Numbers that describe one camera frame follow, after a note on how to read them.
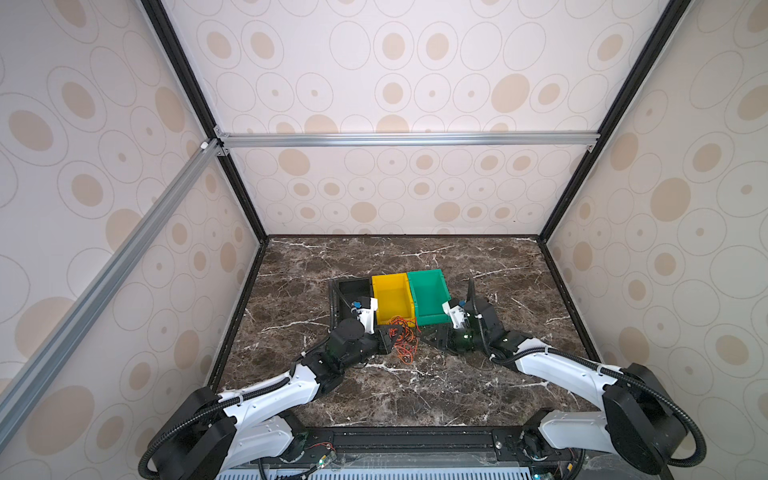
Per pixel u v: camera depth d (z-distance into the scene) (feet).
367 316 2.37
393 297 3.23
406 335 2.54
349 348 2.01
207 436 1.33
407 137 2.95
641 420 1.36
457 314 2.57
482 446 2.45
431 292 3.29
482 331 2.13
